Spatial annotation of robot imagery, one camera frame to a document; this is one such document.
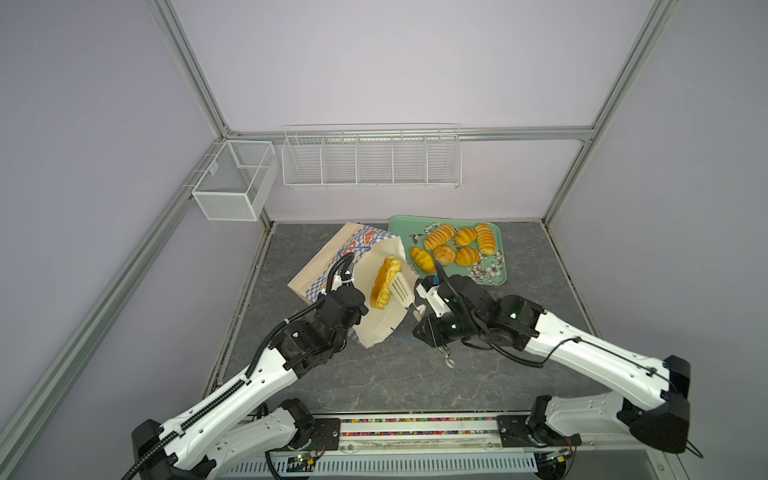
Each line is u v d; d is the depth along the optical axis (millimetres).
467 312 511
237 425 442
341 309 503
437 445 737
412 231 1152
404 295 709
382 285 762
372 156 988
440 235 1117
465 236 1108
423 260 1052
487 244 1106
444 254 1052
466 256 1050
